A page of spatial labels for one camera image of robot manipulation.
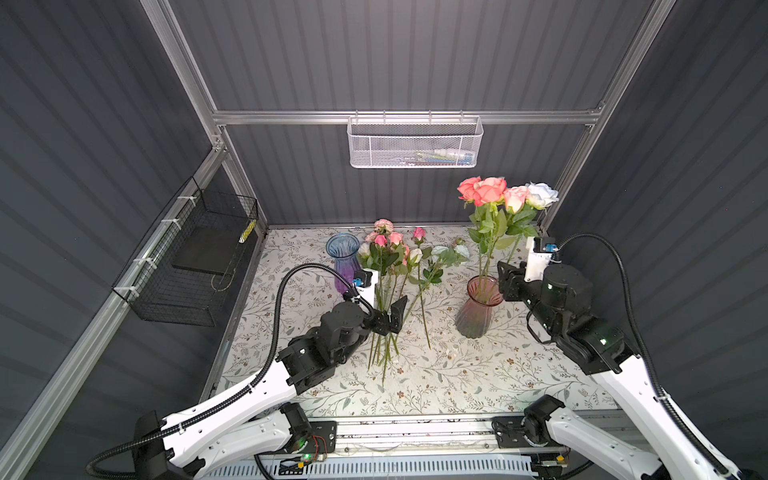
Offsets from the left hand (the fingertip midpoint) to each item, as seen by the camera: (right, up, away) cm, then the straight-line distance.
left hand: (390, 294), depth 69 cm
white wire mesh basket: (+9, +51, +42) cm, 67 cm away
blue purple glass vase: (-14, +11, +21) cm, 28 cm away
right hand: (+28, +7, -2) cm, 29 cm away
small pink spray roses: (-3, +10, +37) cm, 38 cm away
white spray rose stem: (+19, +8, +37) cm, 42 cm away
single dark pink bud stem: (+11, +17, +46) cm, 50 cm away
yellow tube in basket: (-40, +17, +14) cm, 45 cm away
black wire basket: (-51, +6, +2) cm, 52 cm away
